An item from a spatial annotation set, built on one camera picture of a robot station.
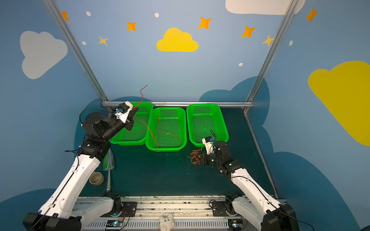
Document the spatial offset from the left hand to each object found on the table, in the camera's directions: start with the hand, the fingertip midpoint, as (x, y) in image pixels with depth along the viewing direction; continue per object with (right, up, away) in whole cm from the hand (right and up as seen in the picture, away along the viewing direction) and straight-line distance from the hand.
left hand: (135, 105), depth 67 cm
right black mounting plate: (+44, -54, +8) cm, 70 cm away
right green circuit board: (+49, -60, +5) cm, 78 cm away
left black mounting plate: (-7, -55, +9) cm, 56 cm away
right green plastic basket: (+40, -6, +48) cm, 63 cm away
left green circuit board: (-12, -59, +4) cm, 60 cm away
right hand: (+32, -26, +15) cm, 44 cm away
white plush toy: (+15, -56, +1) cm, 58 cm away
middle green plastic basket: (+11, -14, +34) cm, 39 cm away
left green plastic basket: (-8, -17, +26) cm, 32 cm away
